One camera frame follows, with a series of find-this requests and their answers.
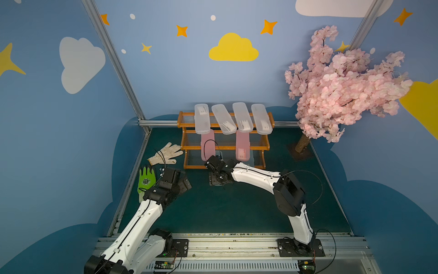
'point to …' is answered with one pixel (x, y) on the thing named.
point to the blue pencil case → (214, 181)
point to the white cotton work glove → (163, 156)
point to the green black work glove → (146, 180)
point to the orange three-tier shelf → (225, 144)
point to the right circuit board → (307, 266)
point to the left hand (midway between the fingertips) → (181, 183)
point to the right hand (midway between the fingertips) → (218, 177)
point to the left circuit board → (163, 265)
